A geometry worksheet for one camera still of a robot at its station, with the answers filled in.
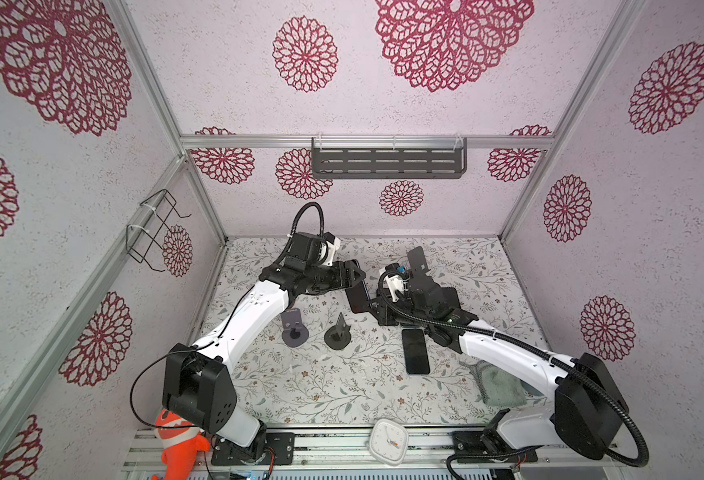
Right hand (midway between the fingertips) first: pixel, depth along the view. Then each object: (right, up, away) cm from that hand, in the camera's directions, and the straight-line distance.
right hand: (365, 300), depth 78 cm
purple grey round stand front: (-21, -12, +14) cm, 28 cm away
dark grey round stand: (-7, -12, +9) cm, 16 cm away
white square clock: (+5, -34, -5) cm, 35 cm away
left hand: (-3, +5, +2) cm, 6 cm away
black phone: (+16, -17, +12) cm, 26 cm away
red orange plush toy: (-43, -31, -9) cm, 54 cm away
